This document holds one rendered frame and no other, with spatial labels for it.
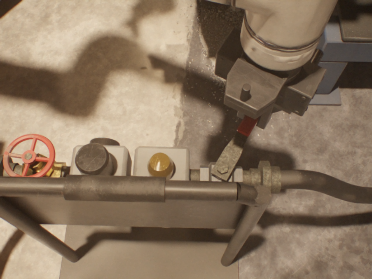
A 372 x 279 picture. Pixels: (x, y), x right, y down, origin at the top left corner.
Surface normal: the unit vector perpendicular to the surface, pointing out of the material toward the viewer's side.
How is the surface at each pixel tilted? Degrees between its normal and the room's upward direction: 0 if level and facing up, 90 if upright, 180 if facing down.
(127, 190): 26
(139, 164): 0
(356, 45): 90
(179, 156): 0
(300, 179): 16
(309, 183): 46
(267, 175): 9
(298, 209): 0
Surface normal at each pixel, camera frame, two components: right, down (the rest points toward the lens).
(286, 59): 0.01, 0.91
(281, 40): -0.22, 0.89
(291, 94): -0.50, 0.79
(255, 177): 0.00, -0.26
